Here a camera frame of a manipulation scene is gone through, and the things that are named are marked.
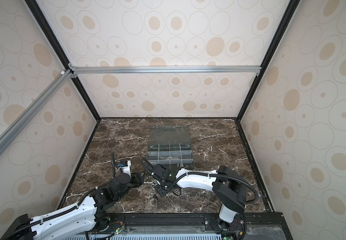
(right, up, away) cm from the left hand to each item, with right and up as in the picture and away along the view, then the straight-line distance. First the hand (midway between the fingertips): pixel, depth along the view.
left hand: (146, 171), depth 81 cm
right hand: (+8, -10, +2) cm, 14 cm away
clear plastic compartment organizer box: (+12, +12, +16) cm, 24 cm away
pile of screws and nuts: (+4, -11, +2) cm, 12 cm away
